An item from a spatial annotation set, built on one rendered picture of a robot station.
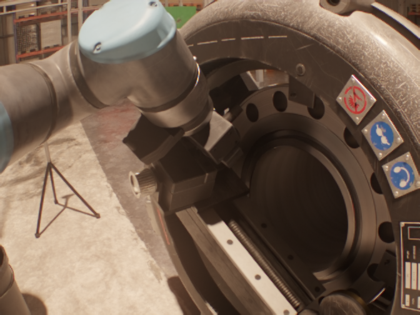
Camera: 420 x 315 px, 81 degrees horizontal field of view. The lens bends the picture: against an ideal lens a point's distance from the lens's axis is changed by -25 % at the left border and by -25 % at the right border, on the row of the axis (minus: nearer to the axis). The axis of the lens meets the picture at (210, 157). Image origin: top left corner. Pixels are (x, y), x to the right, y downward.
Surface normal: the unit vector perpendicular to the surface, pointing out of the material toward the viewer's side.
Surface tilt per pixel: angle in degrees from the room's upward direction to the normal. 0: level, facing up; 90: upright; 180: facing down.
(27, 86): 65
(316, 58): 90
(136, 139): 49
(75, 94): 110
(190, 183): 115
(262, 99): 90
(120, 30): 45
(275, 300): 25
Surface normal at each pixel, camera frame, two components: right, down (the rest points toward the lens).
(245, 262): 0.20, -0.73
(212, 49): -0.82, 0.23
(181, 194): 0.54, 0.64
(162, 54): 0.76, 0.49
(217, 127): -0.29, -0.35
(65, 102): 1.00, 0.05
